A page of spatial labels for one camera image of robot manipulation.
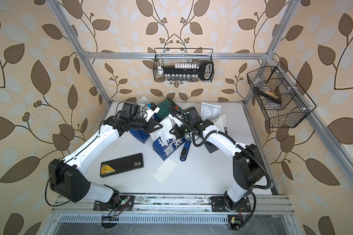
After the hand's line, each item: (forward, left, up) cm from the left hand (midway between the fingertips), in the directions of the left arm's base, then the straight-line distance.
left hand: (158, 123), depth 77 cm
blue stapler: (-9, -13, -22) cm, 27 cm away
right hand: (0, -6, -8) cm, 10 cm away
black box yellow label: (-14, +23, -24) cm, 36 cm away
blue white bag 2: (-3, -8, -16) cm, 18 cm away
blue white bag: (-5, -1, -6) cm, 7 cm away
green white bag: (+13, -30, -6) cm, 33 cm away
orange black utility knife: (+2, -9, +8) cm, 12 cm away
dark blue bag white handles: (-1, -32, -25) cm, 41 cm away
